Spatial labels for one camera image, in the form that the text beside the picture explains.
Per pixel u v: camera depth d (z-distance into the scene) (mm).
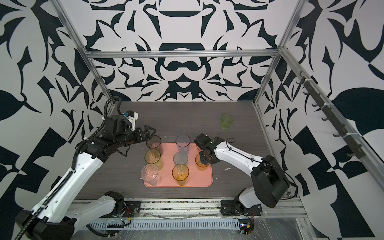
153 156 847
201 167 781
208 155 608
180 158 830
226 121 1075
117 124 539
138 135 631
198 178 846
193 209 759
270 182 428
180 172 776
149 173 832
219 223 713
